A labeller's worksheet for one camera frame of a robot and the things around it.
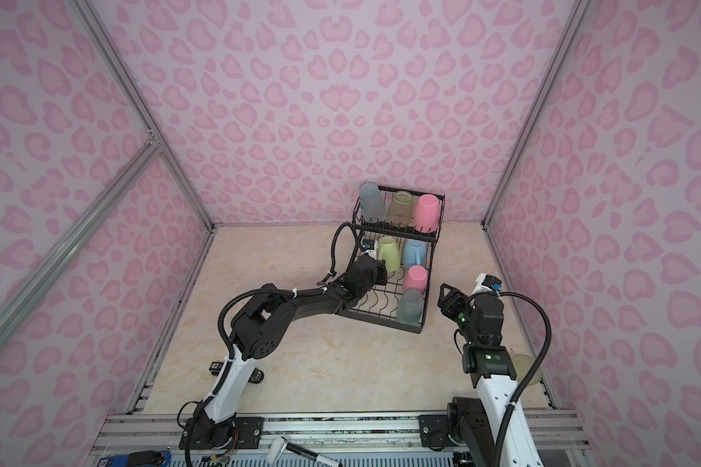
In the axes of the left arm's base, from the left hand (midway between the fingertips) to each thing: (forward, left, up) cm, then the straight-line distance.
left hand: (389, 263), depth 96 cm
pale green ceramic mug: (+2, +1, +3) cm, 4 cm away
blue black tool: (-52, +62, -8) cm, 81 cm away
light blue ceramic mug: (+3, -8, +1) cm, 9 cm away
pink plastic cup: (+6, -10, +17) cm, 20 cm away
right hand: (-16, -14, +10) cm, 23 cm away
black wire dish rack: (+3, -2, +14) cm, 15 cm away
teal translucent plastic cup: (-17, -5, +1) cm, 18 cm away
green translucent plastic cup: (+10, -3, +14) cm, 18 cm away
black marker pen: (-50, +29, -5) cm, 58 cm away
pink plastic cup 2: (-7, -8, +2) cm, 11 cm away
